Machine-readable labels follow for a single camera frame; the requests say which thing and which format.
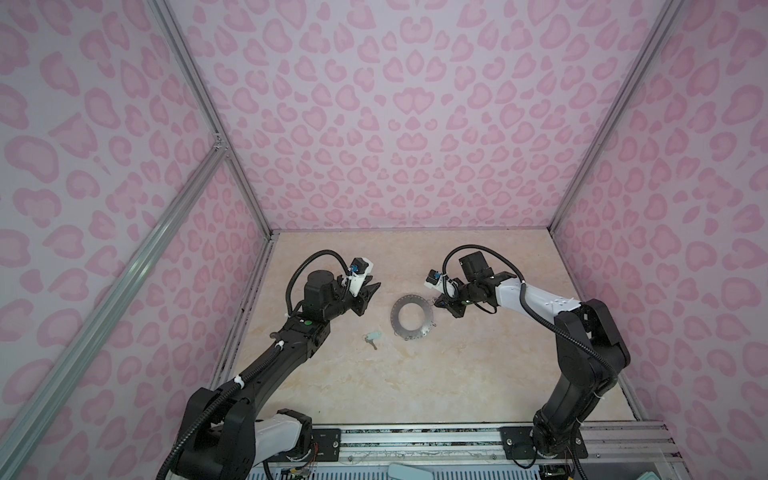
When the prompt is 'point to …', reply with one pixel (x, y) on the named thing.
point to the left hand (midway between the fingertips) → (376, 279)
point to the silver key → (367, 340)
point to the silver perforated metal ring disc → (427, 325)
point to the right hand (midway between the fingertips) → (441, 299)
